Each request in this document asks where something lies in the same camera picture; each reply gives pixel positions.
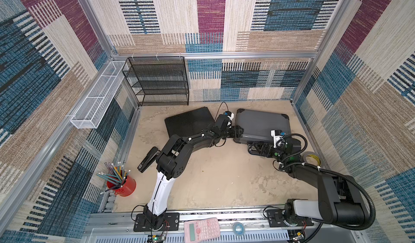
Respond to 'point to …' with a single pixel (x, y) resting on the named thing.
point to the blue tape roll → (239, 228)
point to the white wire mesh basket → (89, 114)
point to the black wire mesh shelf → (158, 80)
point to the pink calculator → (201, 231)
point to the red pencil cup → (127, 188)
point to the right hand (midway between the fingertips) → (259, 146)
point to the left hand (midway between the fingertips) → (241, 132)
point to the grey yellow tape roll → (312, 157)
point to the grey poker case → (258, 125)
